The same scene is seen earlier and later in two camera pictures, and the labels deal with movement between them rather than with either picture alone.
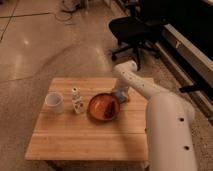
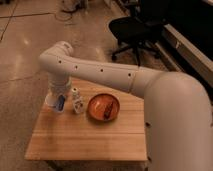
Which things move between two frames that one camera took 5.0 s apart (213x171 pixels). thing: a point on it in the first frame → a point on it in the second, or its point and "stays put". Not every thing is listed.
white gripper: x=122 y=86 → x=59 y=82
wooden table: x=68 y=136 stays put
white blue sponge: x=121 y=96 → x=61 y=102
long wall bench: x=192 y=64 stays put
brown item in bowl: x=108 y=114 stays put
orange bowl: x=103 y=107 stays put
